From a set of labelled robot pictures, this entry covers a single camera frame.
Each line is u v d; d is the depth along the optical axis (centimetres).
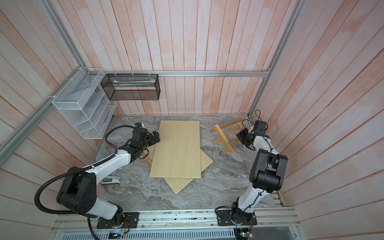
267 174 50
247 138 87
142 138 70
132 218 73
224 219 73
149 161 90
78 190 43
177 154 91
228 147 85
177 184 82
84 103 75
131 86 105
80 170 45
